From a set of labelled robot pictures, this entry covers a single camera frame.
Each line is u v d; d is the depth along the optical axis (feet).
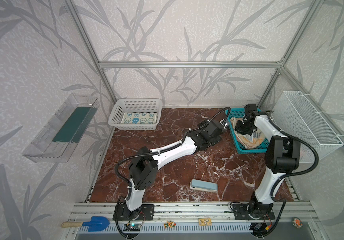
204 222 2.31
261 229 2.41
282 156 1.69
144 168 1.53
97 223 2.32
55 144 2.05
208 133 2.02
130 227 2.32
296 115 2.26
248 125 2.53
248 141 3.19
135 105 3.79
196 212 2.47
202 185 2.55
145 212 2.41
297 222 2.32
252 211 2.22
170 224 2.30
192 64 3.16
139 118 3.66
